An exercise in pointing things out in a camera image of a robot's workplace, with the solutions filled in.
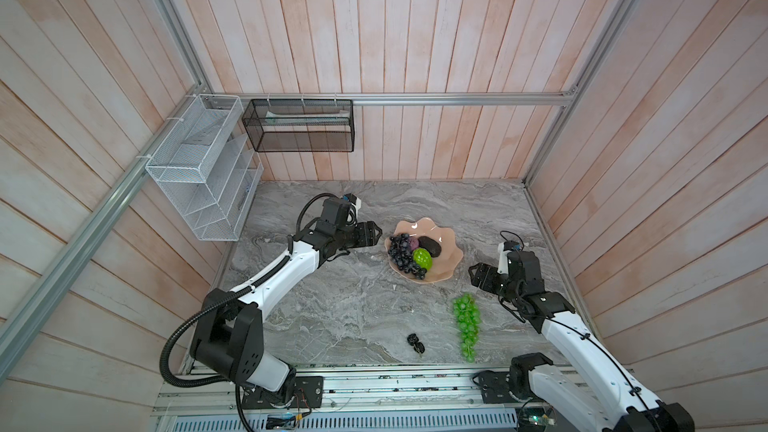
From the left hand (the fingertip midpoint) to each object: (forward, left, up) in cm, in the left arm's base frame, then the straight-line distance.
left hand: (373, 238), depth 84 cm
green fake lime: (-1, -15, -9) cm, 17 cm away
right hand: (-7, -31, -6) cm, 32 cm away
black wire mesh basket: (+42, +27, +9) cm, 50 cm away
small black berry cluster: (-24, -11, -14) cm, 30 cm away
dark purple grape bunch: (0, -8, -8) cm, 11 cm away
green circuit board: (-42, -40, -16) cm, 60 cm away
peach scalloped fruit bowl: (-1, -22, -14) cm, 26 cm away
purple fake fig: (+5, -13, -10) cm, 17 cm away
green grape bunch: (-18, -27, -12) cm, 34 cm away
